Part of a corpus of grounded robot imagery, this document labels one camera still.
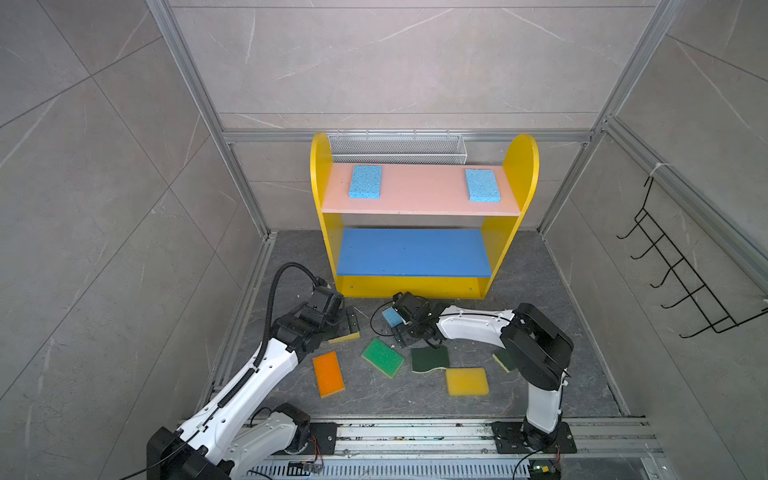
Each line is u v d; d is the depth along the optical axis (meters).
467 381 0.82
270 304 0.54
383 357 0.86
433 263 0.93
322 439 0.73
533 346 0.48
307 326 0.54
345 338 0.70
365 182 0.75
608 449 0.73
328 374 0.84
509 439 0.73
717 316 0.59
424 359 0.85
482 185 0.75
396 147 0.98
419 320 0.72
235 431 0.40
